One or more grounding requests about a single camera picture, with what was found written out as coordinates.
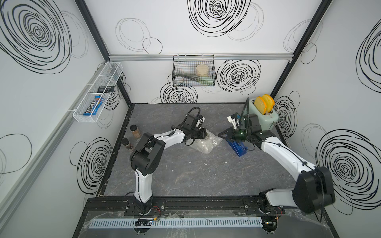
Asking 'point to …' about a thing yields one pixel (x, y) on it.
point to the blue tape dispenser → (238, 148)
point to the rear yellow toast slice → (270, 102)
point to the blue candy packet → (90, 108)
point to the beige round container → (202, 70)
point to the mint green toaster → (266, 121)
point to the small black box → (108, 89)
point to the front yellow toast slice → (260, 104)
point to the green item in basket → (206, 80)
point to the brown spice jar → (135, 131)
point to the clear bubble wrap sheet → (208, 143)
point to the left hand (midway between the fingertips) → (206, 134)
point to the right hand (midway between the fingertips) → (220, 135)
